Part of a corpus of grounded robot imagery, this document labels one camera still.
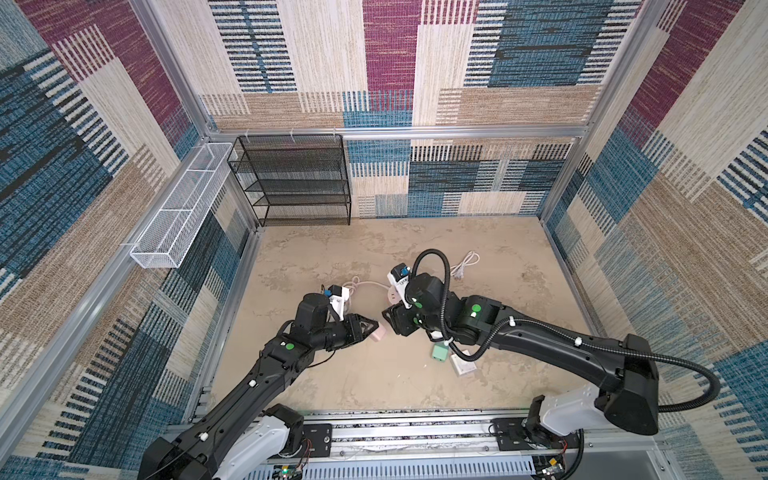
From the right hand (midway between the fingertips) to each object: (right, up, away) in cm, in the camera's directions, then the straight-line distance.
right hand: (394, 315), depth 74 cm
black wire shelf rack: (-35, +41, +35) cm, 64 cm away
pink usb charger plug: (-4, -5, +1) cm, 6 cm away
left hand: (-4, -2, +2) cm, 5 cm away
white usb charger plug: (+19, -16, +8) cm, 26 cm away
